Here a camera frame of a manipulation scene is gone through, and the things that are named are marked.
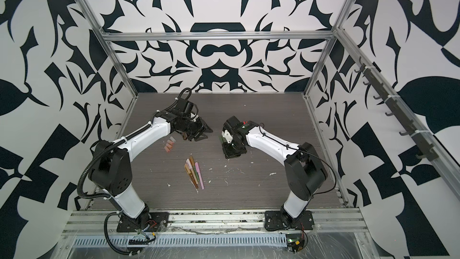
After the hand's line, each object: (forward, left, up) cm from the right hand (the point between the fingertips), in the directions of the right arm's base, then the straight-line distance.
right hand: (225, 153), depth 85 cm
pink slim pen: (-6, +13, -7) cm, 16 cm away
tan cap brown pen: (-6, +18, -7) cm, 20 cm away
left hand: (+9, +7, +6) cm, 13 cm away
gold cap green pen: (-2, +16, -7) cm, 18 cm away
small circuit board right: (-33, -27, -10) cm, 44 cm away
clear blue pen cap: (+12, +29, -6) cm, 32 cm away
